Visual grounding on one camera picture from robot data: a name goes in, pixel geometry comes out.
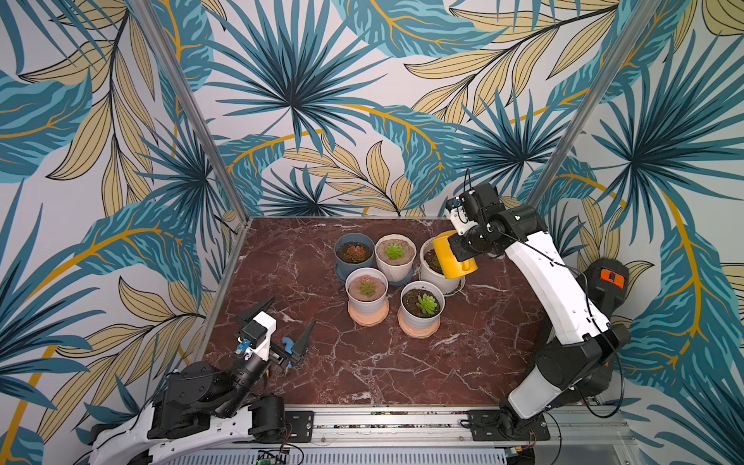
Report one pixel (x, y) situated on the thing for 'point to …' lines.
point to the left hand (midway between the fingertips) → (295, 313)
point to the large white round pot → (431, 271)
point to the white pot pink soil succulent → (367, 291)
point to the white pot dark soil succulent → (421, 304)
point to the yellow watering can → (451, 266)
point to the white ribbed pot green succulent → (395, 256)
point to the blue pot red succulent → (353, 251)
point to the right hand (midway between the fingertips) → (460, 245)
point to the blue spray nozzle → (290, 343)
